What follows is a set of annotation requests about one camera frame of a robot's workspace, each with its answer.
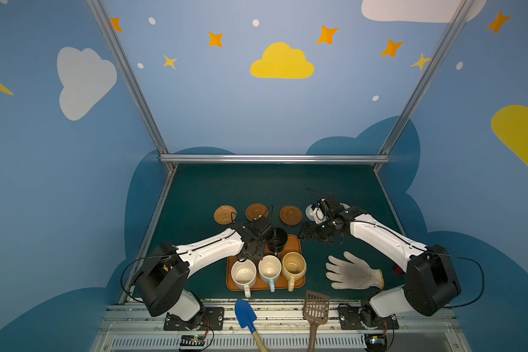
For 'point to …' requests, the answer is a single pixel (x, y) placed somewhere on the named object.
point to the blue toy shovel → (246, 315)
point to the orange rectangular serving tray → (293, 245)
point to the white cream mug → (244, 275)
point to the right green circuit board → (375, 342)
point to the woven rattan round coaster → (225, 215)
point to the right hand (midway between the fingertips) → (308, 235)
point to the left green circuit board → (192, 340)
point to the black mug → (276, 239)
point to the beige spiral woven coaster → (345, 206)
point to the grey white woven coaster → (316, 215)
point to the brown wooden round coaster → (256, 210)
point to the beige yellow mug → (293, 267)
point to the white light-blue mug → (270, 267)
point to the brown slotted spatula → (316, 311)
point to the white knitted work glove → (356, 275)
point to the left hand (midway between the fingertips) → (255, 251)
